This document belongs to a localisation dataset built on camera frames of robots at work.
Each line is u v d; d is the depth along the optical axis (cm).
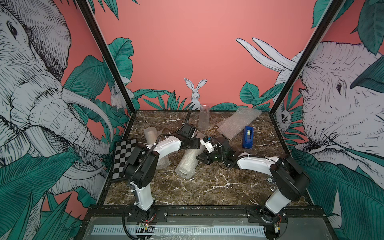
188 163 84
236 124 114
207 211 76
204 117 106
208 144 79
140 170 48
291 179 46
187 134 75
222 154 69
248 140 97
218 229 78
